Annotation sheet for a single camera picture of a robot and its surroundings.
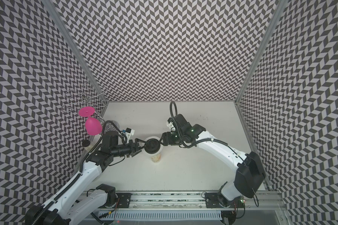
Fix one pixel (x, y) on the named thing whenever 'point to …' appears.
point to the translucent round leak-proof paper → (161, 148)
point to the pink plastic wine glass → (93, 126)
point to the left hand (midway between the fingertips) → (146, 147)
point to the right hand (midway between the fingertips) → (165, 144)
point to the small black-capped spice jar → (86, 145)
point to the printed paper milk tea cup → (156, 158)
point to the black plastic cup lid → (152, 146)
